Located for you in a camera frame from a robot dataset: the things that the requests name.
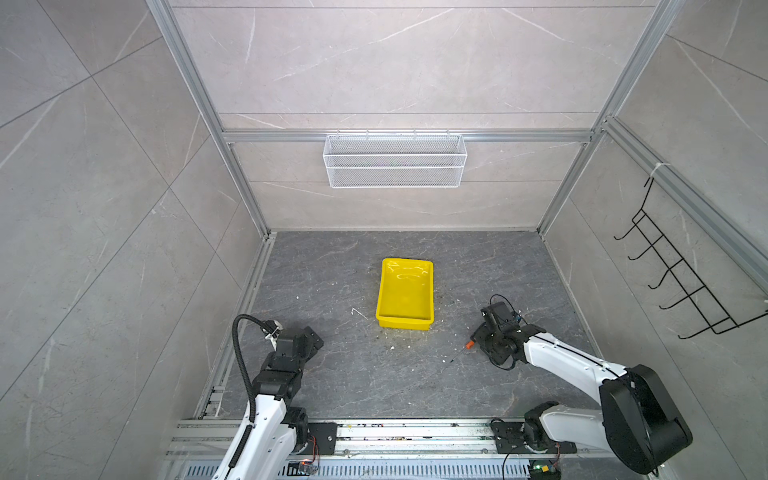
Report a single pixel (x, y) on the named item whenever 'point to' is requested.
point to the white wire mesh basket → (395, 161)
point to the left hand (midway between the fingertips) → (300, 334)
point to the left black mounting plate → (322, 438)
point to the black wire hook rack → (713, 311)
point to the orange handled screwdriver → (468, 346)
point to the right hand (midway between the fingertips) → (476, 337)
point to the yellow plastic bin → (405, 294)
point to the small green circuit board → (544, 469)
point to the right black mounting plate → (511, 438)
